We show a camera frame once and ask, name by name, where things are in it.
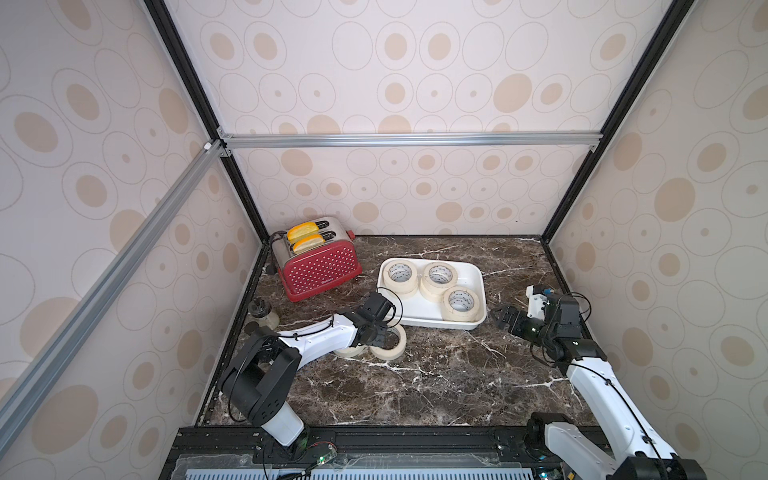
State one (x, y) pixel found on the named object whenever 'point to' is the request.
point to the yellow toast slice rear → (301, 230)
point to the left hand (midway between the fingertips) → (383, 332)
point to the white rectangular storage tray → (416, 311)
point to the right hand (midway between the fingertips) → (503, 316)
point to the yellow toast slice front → (308, 242)
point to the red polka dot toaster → (309, 273)
